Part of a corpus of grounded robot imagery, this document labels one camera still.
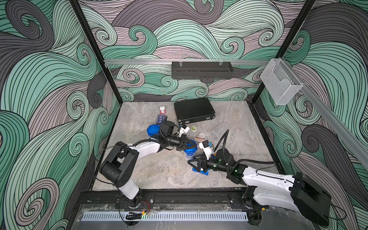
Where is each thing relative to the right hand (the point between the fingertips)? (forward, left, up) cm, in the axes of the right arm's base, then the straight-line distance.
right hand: (189, 162), depth 74 cm
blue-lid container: (+6, 0, 0) cm, 6 cm away
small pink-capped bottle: (+45, +19, -9) cm, 50 cm away
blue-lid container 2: (+20, +22, +1) cm, 30 cm away
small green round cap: (+31, -5, -13) cm, 34 cm away
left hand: (+8, -4, +2) cm, 9 cm away
